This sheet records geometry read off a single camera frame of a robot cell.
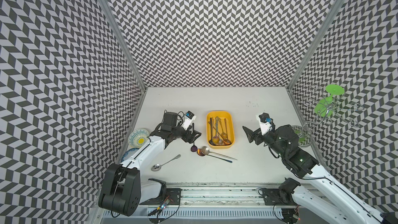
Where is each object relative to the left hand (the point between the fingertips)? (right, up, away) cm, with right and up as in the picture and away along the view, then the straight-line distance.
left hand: (194, 131), depth 84 cm
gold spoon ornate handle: (+17, -4, +9) cm, 20 cm away
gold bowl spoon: (+12, -6, +7) cm, 15 cm away
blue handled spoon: (+3, -12, +2) cm, 13 cm away
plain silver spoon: (-19, -18, -3) cm, 27 cm away
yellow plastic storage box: (+15, -1, +12) cm, 20 cm away
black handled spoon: (+9, -7, +5) cm, 13 cm away
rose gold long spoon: (+19, -7, +6) cm, 21 cm away
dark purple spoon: (-1, -11, +5) cm, 12 cm away
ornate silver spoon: (+15, -7, +7) cm, 18 cm away
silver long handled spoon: (+6, -11, +2) cm, 13 cm away
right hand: (+28, +6, -12) cm, 31 cm away
